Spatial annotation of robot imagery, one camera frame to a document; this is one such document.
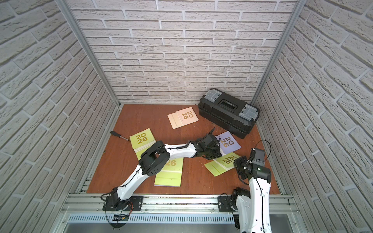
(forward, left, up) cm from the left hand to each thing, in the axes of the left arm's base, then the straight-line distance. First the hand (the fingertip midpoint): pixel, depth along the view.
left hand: (227, 156), depth 88 cm
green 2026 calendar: (+12, +56, -1) cm, 58 cm away
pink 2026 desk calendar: (+33, +29, -2) cm, 44 cm away
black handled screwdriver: (+18, +73, -4) cm, 76 cm away
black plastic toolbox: (+22, -6, +14) cm, 27 cm away
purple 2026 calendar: (+9, -3, 0) cm, 10 cm away
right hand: (-7, -2, +7) cm, 10 cm away
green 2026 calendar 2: (-7, +6, +1) cm, 9 cm away
